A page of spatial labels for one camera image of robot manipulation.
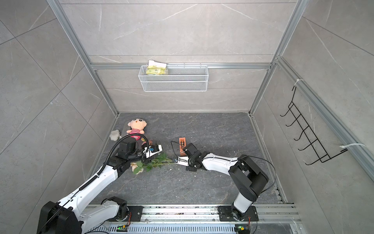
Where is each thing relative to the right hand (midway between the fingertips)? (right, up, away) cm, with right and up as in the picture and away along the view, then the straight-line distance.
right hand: (188, 159), depth 91 cm
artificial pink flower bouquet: (-17, +1, -5) cm, 17 cm away
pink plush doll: (-37, +22, +12) cm, 45 cm away
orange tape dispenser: (-4, +11, +4) cm, 13 cm away
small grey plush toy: (-53, +15, +11) cm, 56 cm away
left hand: (-15, +11, -12) cm, 22 cm away
